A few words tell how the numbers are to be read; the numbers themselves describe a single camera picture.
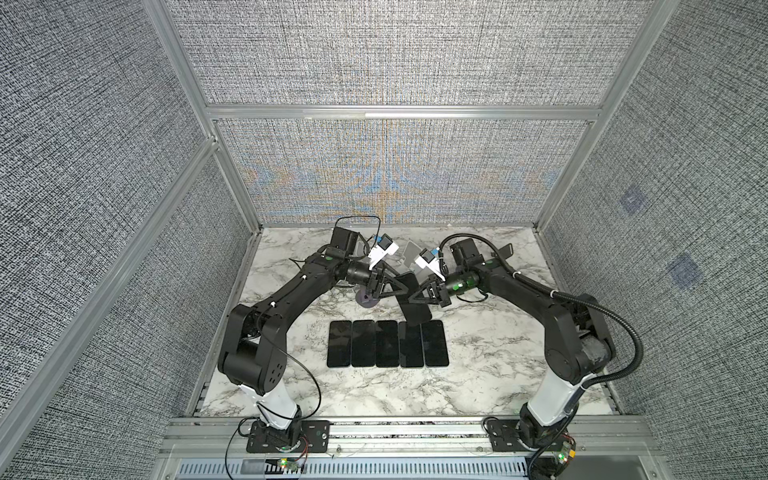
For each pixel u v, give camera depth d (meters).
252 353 0.46
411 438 0.75
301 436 0.73
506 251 1.00
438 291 0.73
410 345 0.88
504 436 0.73
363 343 1.14
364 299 0.96
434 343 0.88
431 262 0.75
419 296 0.78
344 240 0.69
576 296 0.51
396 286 0.73
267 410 0.49
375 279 0.70
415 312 0.78
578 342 0.49
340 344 0.88
